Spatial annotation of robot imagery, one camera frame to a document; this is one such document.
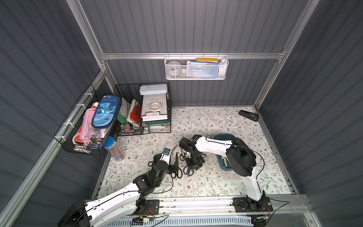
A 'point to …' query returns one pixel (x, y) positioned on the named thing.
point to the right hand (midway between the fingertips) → (194, 168)
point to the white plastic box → (153, 89)
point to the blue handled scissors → (187, 170)
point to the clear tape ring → (155, 106)
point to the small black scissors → (184, 157)
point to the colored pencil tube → (113, 148)
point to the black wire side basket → (68, 134)
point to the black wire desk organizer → (145, 108)
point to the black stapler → (248, 115)
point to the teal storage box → (229, 137)
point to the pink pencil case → (87, 128)
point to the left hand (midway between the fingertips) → (170, 157)
